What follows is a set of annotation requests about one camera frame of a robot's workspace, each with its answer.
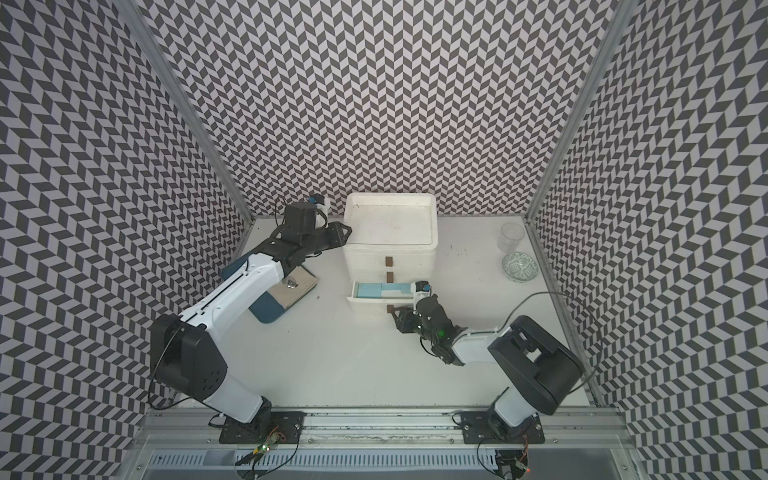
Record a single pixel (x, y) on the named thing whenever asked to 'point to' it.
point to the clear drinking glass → (510, 235)
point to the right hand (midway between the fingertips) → (397, 314)
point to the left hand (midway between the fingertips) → (350, 233)
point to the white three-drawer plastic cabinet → (390, 242)
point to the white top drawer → (390, 256)
